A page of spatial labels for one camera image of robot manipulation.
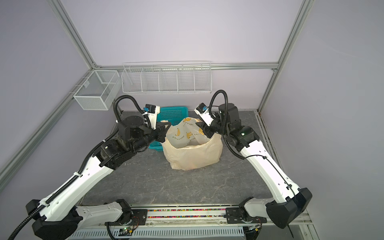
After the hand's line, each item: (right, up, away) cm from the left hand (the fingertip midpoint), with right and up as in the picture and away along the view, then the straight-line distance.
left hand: (170, 126), depth 64 cm
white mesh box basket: (-55, +24, +36) cm, 70 cm away
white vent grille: (-6, -51, +7) cm, 52 cm away
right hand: (+13, +3, +5) cm, 14 cm away
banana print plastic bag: (+7, -10, +3) cm, 12 cm away
